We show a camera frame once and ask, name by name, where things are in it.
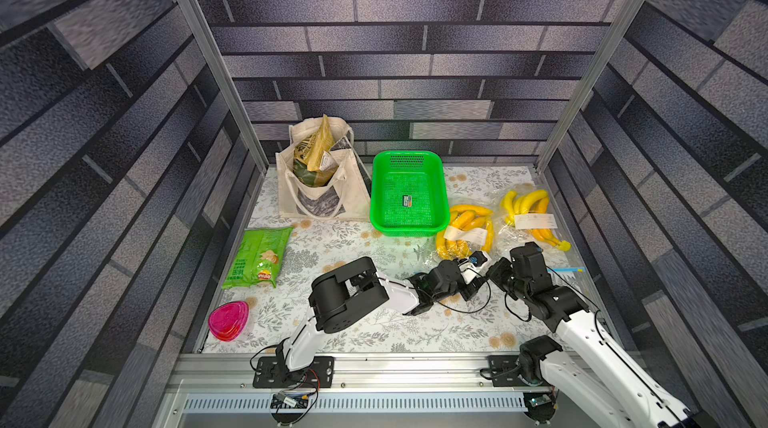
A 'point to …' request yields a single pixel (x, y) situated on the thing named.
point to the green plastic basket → (408, 193)
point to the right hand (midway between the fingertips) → (486, 263)
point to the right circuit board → (539, 400)
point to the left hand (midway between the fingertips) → (488, 269)
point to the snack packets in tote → (315, 161)
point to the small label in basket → (407, 200)
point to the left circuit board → (287, 408)
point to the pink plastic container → (228, 319)
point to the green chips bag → (257, 257)
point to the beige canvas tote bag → (345, 198)
